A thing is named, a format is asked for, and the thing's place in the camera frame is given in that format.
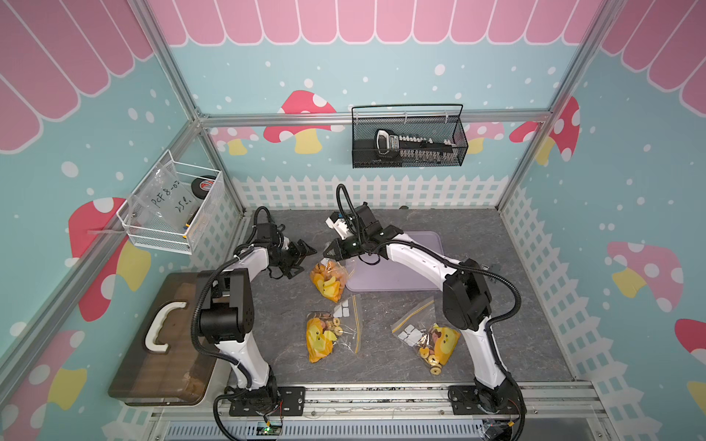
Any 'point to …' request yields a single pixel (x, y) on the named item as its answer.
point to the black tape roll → (201, 186)
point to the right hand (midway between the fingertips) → (324, 254)
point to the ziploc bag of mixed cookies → (338, 331)
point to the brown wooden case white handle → (162, 366)
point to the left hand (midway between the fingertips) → (311, 261)
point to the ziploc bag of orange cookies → (330, 277)
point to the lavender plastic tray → (385, 277)
